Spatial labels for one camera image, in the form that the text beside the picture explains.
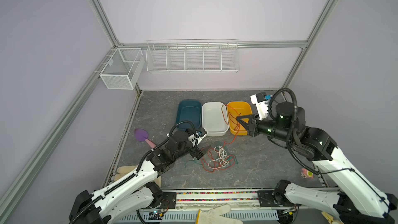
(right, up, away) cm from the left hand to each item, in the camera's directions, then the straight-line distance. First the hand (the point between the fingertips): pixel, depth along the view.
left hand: (202, 139), depth 75 cm
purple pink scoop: (-39, -2, +22) cm, 45 cm away
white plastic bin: (+8, +7, +31) cm, 33 cm away
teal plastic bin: (-10, +13, +33) cm, 37 cm away
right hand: (+13, +11, -16) cm, 24 cm away
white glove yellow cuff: (+5, -34, -6) cm, 34 cm away
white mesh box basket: (-53, +41, +27) cm, 72 cm away
